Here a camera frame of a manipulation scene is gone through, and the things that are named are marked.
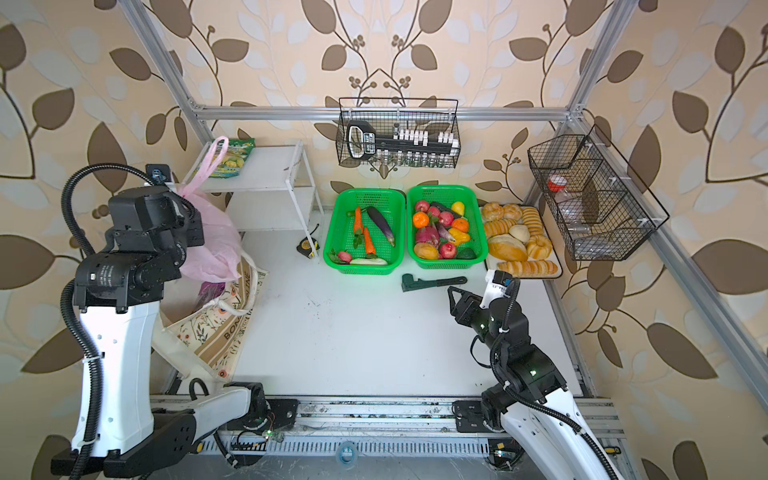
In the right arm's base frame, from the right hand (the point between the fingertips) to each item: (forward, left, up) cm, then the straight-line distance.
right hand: (456, 295), depth 72 cm
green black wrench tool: (+16, +10, -20) cm, 27 cm away
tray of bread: (+30, -29, -16) cm, 44 cm away
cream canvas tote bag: (-8, +61, -6) cm, 61 cm away
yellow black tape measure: (+31, +47, -18) cm, 59 cm away
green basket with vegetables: (+39, +25, -20) cm, 50 cm away
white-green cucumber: (+23, +21, -17) cm, 36 cm away
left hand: (+7, +58, +24) cm, 63 cm away
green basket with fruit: (+34, -4, -14) cm, 37 cm away
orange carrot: (+41, +28, -18) cm, 53 cm away
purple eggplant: (+43, +19, -20) cm, 51 cm away
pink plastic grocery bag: (+2, +52, +14) cm, 54 cm away
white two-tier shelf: (+29, +48, +9) cm, 57 cm away
